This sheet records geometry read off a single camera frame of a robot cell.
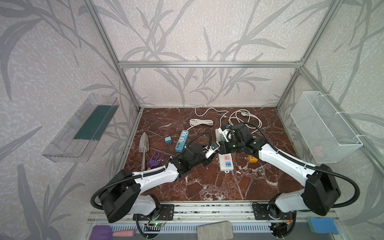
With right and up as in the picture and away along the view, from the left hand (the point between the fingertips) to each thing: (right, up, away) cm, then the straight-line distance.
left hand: (215, 145), depth 81 cm
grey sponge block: (0, -36, -14) cm, 39 cm away
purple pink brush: (-53, -38, -12) cm, 66 cm away
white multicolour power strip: (+7, -10, +9) cm, 15 cm away
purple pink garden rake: (-37, -12, +10) cm, 40 cm away
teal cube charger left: (-30, 0, +19) cm, 35 cm away
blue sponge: (+48, -35, -12) cm, 61 cm away
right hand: (-1, +1, -1) cm, 1 cm away
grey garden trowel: (-46, -4, +18) cm, 50 cm away
